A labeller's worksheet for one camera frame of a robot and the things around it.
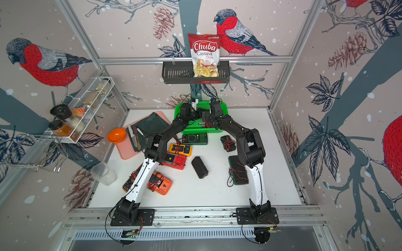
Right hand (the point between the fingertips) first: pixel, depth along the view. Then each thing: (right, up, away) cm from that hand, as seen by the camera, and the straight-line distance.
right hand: (208, 113), depth 104 cm
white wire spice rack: (-60, -6, -39) cm, 71 cm away
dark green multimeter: (-9, -17, -4) cm, 20 cm away
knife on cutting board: (-52, -14, +2) cm, 54 cm away
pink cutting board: (-54, -23, -6) cm, 58 cm away
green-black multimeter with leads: (+16, -35, -21) cm, 43 cm away
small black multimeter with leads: (+13, -21, -9) cm, 26 cm away
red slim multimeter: (-2, -3, -10) cm, 10 cm away
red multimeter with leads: (-19, -28, -16) cm, 38 cm away
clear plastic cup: (-65, -36, -12) cm, 76 cm away
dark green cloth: (-43, -9, +6) cm, 44 cm away
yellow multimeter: (-16, -23, -10) cm, 30 cm away
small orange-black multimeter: (-42, -38, -23) cm, 61 cm away
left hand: (+2, +4, +2) cm, 5 cm away
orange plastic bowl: (-62, -15, -2) cm, 64 cm away
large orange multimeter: (-26, -38, -24) cm, 52 cm away
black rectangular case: (-6, -32, -17) cm, 37 cm away
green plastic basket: (-8, -9, +6) cm, 13 cm away
